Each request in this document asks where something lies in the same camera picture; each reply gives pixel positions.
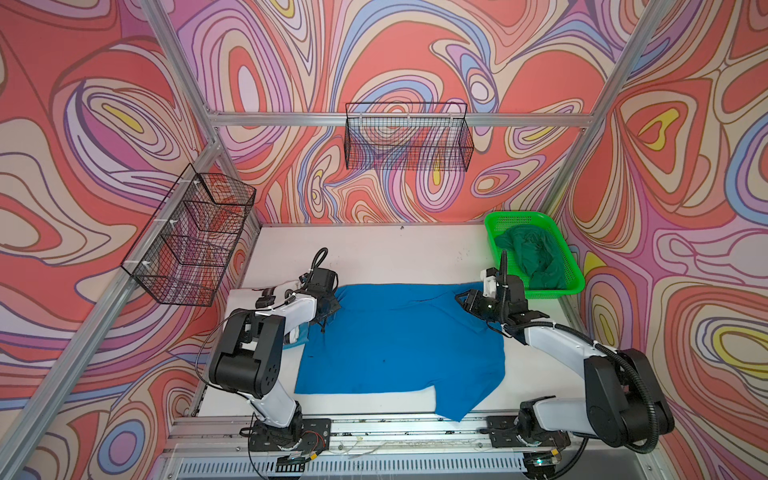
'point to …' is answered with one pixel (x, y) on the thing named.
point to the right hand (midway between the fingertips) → (462, 304)
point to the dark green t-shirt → (540, 255)
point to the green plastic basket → (496, 222)
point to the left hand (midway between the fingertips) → (333, 303)
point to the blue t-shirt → (405, 336)
